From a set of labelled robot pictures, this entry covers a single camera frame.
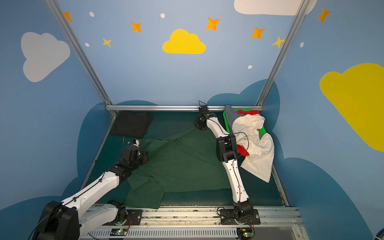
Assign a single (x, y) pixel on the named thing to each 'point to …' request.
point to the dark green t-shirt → (189, 162)
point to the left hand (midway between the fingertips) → (149, 153)
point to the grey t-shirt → (231, 114)
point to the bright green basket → (261, 130)
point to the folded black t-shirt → (131, 123)
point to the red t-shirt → (241, 149)
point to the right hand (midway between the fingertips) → (196, 123)
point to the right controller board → (245, 232)
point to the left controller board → (119, 232)
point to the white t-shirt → (260, 148)
